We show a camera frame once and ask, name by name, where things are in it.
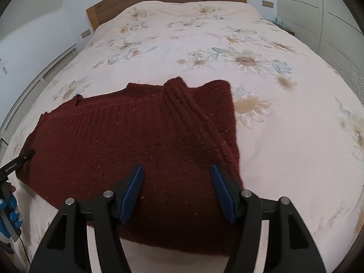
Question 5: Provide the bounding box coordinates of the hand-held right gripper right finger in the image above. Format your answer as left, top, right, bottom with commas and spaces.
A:
210, 164, 327, 273

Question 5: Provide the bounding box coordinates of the cluttered nightstand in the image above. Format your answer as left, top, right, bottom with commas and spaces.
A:
272, 17, 297, 37

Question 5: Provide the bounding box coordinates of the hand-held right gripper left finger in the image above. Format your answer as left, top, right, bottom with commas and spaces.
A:
28, 164, 144, 273

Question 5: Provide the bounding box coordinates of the dark red knitted sweater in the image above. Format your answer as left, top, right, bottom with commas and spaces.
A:
17, 77, 245, 257

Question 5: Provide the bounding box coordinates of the white wardrobe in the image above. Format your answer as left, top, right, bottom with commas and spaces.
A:
275, 0, 364, 73

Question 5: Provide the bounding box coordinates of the floral pink duvet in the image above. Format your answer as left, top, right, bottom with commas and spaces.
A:
0, 0, 364, 273

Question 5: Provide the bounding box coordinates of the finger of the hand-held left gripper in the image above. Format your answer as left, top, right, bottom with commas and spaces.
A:
0, 149, 36, 177

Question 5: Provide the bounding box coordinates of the thin black cable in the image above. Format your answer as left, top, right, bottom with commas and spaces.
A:
15, 233, 32, 266

